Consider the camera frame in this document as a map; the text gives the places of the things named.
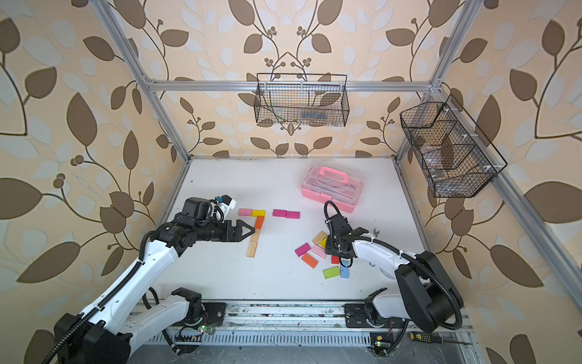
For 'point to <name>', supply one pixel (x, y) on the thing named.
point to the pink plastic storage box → (328, 180)
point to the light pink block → (318, 250)
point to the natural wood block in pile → (319, 237)
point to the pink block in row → (245, 212)
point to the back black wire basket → (304, 99)
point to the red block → (335, 259)
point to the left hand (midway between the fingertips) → (242, 228)
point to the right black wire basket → (457, 158)
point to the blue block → (344, 272)
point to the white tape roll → (386, 274)
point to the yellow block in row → (255, 213)
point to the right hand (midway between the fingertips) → (332, 249)
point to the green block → (332, 272)
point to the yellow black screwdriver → (432, 337)
